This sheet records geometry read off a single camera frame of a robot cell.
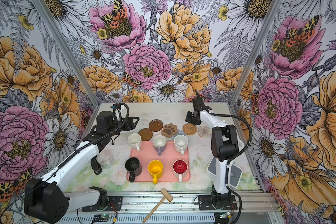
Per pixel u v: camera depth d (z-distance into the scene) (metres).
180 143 0.96
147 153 0.92
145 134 1.02
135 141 0.91
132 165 0.85
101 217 0.71
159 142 0.96
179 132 1.03
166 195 0.76
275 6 0.72
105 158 0.89
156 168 0.85
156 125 1.09
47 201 0.40
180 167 0.85
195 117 0.77
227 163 0.57
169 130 1.04
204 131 1.04
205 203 0.74
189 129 1.05
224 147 0.54
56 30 0.80
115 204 0.74
